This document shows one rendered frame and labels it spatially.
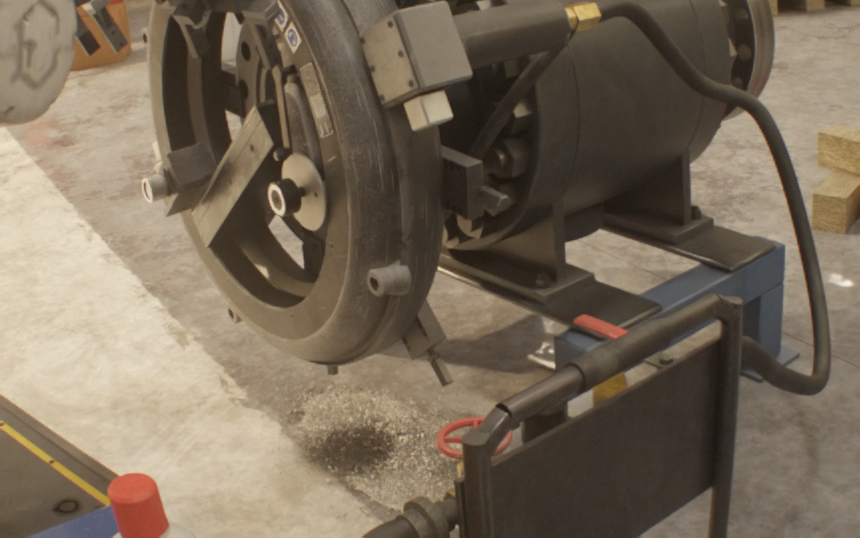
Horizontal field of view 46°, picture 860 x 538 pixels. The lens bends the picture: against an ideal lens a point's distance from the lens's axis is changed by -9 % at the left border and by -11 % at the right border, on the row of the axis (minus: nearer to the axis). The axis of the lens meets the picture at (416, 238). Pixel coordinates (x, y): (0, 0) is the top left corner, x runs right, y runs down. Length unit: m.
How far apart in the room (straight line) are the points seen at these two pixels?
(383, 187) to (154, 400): 0.99
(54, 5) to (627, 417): 0.69
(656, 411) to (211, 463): 1.07
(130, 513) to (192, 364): 1.75
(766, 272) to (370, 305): 0.84
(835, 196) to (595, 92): 1.18
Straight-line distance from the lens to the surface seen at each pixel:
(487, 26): 1.44
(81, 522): 0.86
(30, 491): 1.45
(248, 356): 2.41
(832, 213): 2.85
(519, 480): 1.05
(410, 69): 1.35
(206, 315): 2.64
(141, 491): 0.68
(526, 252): 1.94
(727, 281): 1.99
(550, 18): 1.50
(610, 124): 1.83
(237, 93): 1.97
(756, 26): 2.24
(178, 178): 1.82
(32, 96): 1.02
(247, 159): 1.67
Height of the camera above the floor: 1.05
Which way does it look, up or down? 21 degrees down
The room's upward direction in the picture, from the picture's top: 6 degrees counter-clockwise
